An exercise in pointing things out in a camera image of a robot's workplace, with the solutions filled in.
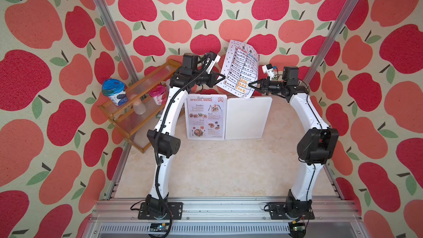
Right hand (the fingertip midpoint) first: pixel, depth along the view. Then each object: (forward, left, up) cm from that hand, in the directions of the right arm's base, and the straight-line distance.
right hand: (249, 88), depth 82 cm
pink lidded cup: (-1, +50, -6) cm, 50 cm away
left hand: (-2, +12, +6) cm, 14 cm away
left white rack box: (-9, +22, -15) cm, 28 cm away
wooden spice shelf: (0, +73, -33) cm, 80 cm away
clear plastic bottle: (-9, +59, -10) cm, 60 cm away
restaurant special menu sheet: (-9, +21, -14) cm, 27 cm away
